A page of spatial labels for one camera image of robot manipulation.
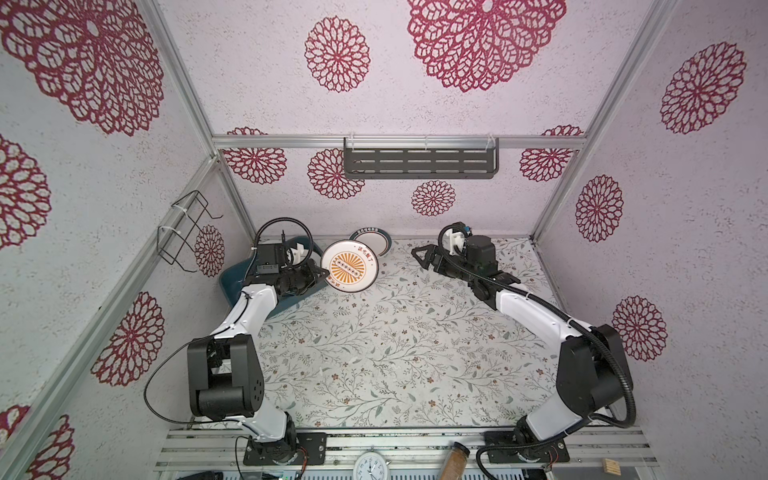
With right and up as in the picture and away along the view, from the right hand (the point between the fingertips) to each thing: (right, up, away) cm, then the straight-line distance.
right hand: (422, 249), depth 83 cm
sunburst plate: (-20, -4, +7) cm, 22 cm away
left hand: (-27, -8, +5) cm, 29 cm away
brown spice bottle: (+6, -50, -14) cm, 52 cm away
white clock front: (-14, -51, -14) cm, 55 cm away
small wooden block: (+43, -52, -12) cm, 69 cm away
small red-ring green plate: (-14, +7, +38) cm, 41 cm away
